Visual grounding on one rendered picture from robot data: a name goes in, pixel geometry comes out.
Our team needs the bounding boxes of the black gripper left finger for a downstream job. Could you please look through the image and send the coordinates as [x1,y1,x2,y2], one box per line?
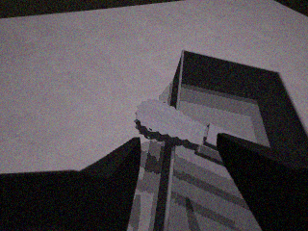
[0,137,141,231]

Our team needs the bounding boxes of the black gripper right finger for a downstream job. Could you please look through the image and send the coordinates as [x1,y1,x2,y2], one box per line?
[217,133,308,231]

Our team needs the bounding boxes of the dark grey roasting tin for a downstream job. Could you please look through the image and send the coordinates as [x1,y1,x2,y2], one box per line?
[153,50,308,231]

